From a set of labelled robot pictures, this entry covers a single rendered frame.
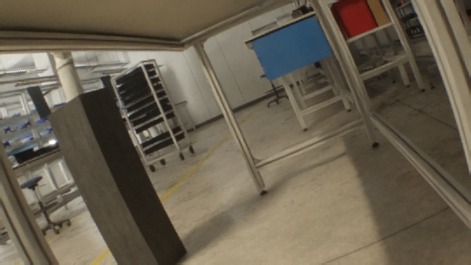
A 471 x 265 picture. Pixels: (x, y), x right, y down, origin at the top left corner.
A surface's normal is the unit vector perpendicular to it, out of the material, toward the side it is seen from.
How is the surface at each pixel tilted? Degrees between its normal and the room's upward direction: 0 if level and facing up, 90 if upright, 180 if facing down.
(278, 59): 90
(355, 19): 90
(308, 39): 90
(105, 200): 90
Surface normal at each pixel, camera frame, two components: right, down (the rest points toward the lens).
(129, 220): -0.35, 0.23
